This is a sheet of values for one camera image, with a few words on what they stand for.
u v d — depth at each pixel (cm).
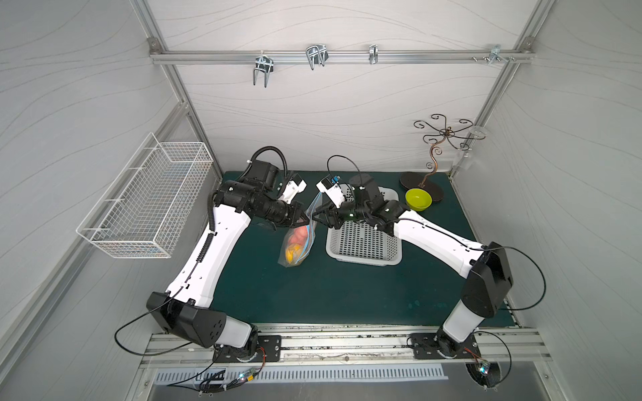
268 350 73
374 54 78
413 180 116
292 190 65
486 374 72
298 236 86
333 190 67
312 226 70
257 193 49
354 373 70
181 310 38
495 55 77
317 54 77
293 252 84
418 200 108
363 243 96
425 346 73
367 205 61
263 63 78
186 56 83
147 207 69
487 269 44
